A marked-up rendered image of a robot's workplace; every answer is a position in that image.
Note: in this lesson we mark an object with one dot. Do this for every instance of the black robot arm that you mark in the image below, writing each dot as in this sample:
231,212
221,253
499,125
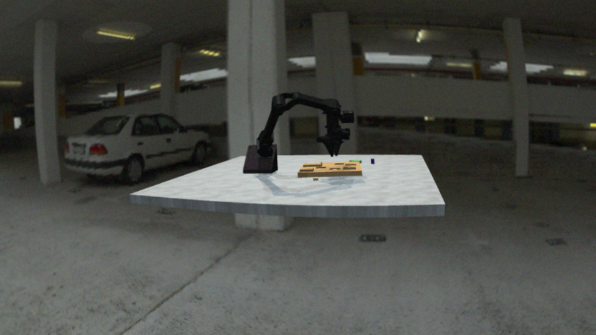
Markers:
331,108

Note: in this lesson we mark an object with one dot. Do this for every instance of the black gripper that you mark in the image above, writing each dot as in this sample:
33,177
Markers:
332,143

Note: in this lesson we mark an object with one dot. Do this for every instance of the tan board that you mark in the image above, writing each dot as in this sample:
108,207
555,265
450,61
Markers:
325,169

